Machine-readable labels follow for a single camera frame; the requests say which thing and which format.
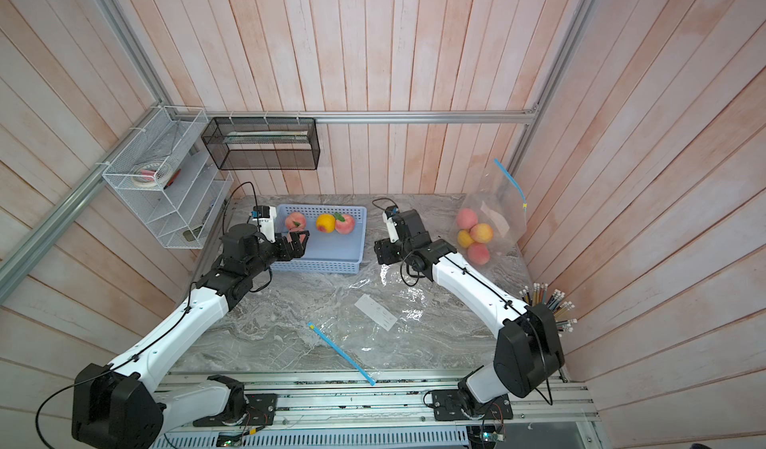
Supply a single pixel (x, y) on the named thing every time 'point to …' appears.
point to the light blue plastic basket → (332, 251)
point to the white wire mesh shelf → (184, 210)
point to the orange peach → (482, 232)
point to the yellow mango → (325, 223)
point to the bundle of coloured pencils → (556, 300)
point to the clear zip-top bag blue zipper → (490, 222)
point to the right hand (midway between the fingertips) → (385, 244)
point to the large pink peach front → (467, 218)
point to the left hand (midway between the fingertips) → (296, 237)
